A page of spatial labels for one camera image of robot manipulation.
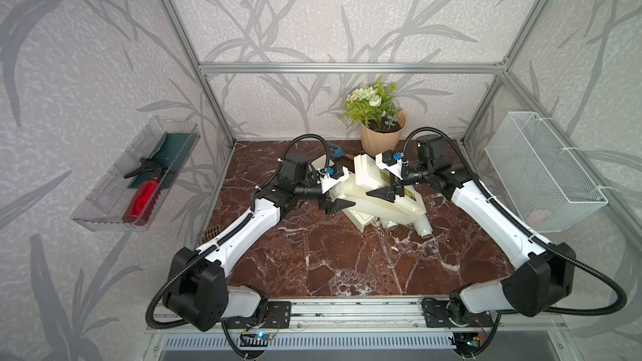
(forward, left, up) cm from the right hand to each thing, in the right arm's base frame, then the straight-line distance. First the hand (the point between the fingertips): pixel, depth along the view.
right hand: (368, 176), depth 73 cm
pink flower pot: (+30, -10, -12) cm, 34 cm away
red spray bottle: (-11, +56, +8) cm, 57 cm away
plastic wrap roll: (-5, -21, -24) cm, 32 cm away
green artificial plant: (+32, -4, 0) cm, 32 cm away
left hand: (-2, +6, -4) cm, 8 cm away
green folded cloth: (+3, +59, +4) cm, 59 cm away
